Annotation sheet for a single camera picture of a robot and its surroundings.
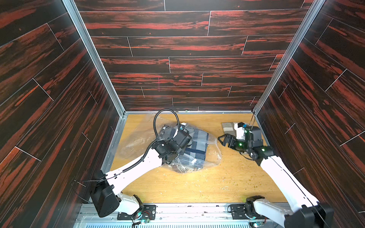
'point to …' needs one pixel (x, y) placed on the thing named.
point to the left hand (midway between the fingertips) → (179, 142)
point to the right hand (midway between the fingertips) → (226, 139)
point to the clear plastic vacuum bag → (135, 134)
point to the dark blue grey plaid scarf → (193, 156)
